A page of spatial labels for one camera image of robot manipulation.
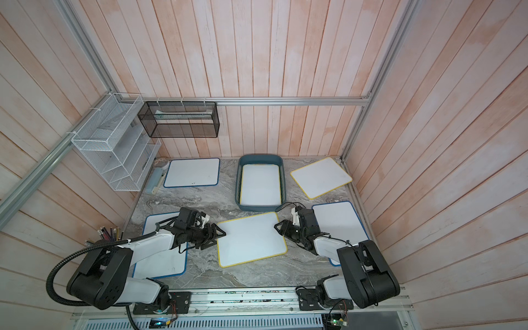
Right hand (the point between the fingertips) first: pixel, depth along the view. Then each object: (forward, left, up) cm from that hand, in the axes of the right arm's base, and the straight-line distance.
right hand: (277, 227), depth 91 cm
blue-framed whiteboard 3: (+5, -30, -3) cm, 30 cm away
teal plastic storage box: (+38, +9, +5) cm, 39 cm away
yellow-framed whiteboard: (+25, +8, 0) cm, 26 cm away
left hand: (-7, +24, +1) cm, 25 cm away
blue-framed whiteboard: (+33, +47, -1) cm, 58 cm away
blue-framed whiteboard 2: (-17, +45, -1) cm, 48 cm away
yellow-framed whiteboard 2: (-5, +12, -3) cm, 14 cm away
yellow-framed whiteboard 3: (+31, -25, -2) cm, 40 cm away
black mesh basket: (+48, +50, +24) cm, 74 cm away
